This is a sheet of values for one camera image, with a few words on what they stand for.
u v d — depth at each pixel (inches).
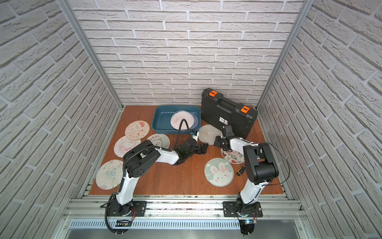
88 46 33.2
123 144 38.4
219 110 35.3
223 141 29.1
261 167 19.0
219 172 34.3
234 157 36.3
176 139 38.7
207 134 40.7
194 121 43.1
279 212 29.2
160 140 39.5
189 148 30.0
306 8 27.3
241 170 33.6
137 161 21.0
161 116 44.6
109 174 33.6
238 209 26.3
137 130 41.6
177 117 44.5
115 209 27.0
